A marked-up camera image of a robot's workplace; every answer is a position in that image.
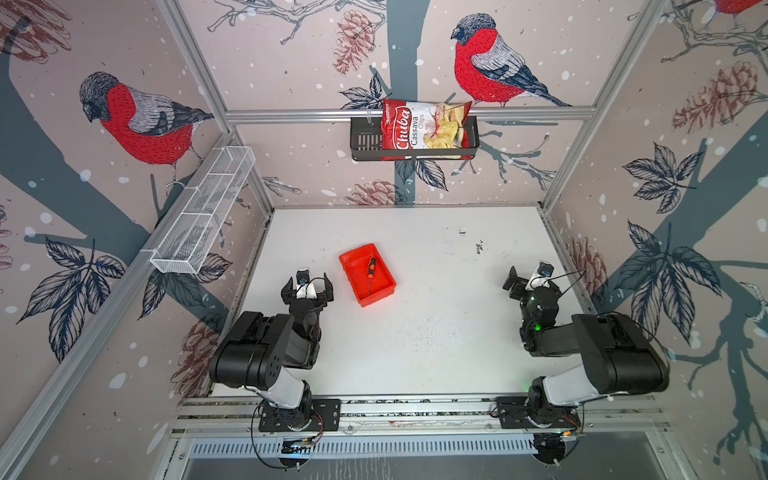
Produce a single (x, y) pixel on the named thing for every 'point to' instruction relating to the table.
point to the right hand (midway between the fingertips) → (526, 274)
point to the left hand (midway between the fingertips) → (306, 276)
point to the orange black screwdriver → (371, 272)
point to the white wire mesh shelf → (203, 210)
